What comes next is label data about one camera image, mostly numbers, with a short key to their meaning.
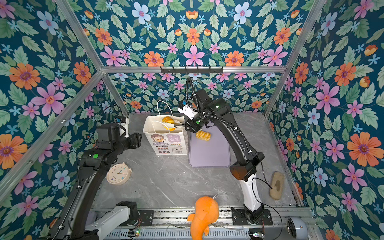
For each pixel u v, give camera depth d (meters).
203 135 1.01
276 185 0.80
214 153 0.96
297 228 0.64
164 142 0.84
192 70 0.91
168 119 0.78
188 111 0.64
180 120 0.79
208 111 0.49
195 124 0.62
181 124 0.76
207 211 0.68
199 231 0.67
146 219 0.73
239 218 0.73
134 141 0.63
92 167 0.45
